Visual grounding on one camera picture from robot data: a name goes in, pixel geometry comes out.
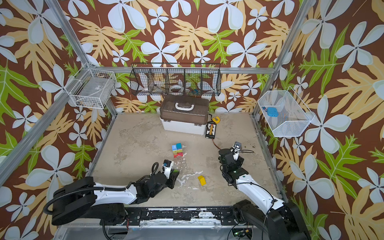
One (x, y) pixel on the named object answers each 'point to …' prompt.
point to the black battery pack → (210, 130)
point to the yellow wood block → (202, 180)
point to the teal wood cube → (179, 146)
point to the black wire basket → (176, 79)
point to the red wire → (215, 144)
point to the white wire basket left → (92, 88)
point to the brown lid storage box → (184, 114)
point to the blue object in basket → (272, 111)
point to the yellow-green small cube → (180, 151)
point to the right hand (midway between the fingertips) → (228, 152)
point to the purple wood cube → (179, 149)
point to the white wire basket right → (284, 114)
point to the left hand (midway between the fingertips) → (176, 169)
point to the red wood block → (179, 153)
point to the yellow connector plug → (216, 119)
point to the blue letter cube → (174, 147)
